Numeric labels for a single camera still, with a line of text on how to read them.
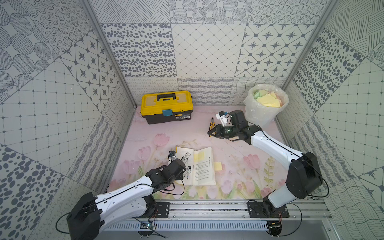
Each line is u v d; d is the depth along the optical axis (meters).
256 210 0.73
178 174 0.65
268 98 0.87
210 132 0.80
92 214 0.41
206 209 0.76
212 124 1.08
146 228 0.70
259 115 0.86
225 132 0.73
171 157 0.73
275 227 0.72
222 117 0.78
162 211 0.73
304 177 0.43
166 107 0.99
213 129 0.78
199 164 0.87
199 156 0.90
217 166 0.88
